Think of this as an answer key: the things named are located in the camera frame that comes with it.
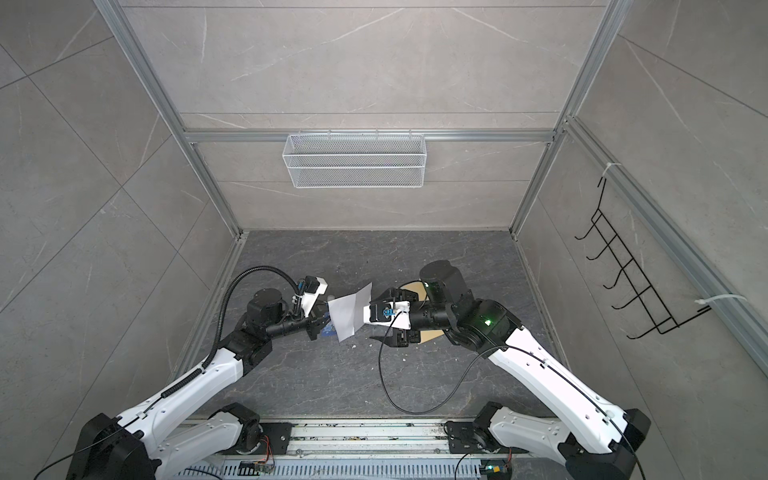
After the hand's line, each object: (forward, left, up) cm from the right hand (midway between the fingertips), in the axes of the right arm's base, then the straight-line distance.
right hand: (375, 309), depth 63 cm
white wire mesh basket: (+58, +8, 0) cm, 59 cm away
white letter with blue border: (+6, +8, -12) cm, 15 cm away
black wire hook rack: (+1, -58, +2) cm, 58 cm away
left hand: (+8, +10, -9) cm, 16 cm away
